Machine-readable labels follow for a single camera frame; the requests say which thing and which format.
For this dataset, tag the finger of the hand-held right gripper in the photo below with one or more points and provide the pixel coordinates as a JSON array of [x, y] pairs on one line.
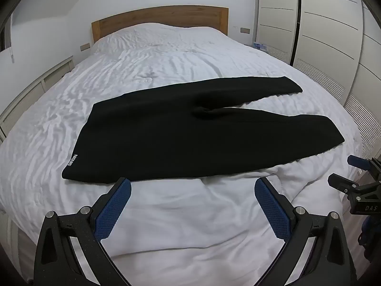
[[342, 182], [358, 161]]

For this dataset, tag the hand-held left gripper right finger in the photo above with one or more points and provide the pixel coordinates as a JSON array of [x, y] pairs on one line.
[[272, 211]]

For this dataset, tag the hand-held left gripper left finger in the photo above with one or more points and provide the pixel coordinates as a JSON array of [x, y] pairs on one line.
[[114, 205]]

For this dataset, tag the black pants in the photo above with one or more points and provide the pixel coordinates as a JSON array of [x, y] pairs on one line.
[[166, 137]]

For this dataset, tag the person's right hand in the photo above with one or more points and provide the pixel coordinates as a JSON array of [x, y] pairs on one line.
[[370, 226]]

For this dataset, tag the white wardrobe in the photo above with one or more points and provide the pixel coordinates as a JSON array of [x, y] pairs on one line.
[[324, 23]]

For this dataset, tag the small blue box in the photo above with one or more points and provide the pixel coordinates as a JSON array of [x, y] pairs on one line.
[[261, 46]]

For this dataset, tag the white duvet bed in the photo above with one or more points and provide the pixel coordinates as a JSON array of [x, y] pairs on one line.
[[166, 62]]

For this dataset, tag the wooden headboard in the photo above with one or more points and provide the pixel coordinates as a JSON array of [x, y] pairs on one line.
[[160, 16]]

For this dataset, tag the wall socket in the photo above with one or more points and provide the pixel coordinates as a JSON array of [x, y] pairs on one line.
[[85, 46], [244, 30]]

